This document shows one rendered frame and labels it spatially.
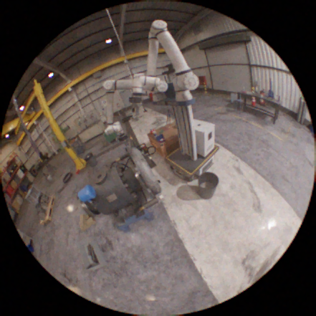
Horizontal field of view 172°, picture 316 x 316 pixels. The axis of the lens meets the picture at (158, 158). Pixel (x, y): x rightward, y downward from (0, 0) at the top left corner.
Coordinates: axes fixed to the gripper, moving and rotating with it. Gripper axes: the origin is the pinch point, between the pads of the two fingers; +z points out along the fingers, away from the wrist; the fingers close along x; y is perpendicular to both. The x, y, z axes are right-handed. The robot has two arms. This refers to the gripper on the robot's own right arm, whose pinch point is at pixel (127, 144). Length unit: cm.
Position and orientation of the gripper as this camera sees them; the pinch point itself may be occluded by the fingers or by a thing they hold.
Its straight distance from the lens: 145.7
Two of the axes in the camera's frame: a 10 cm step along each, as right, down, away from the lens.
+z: 3.1, 7.7, 5.6
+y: 2.2, 5.1, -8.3
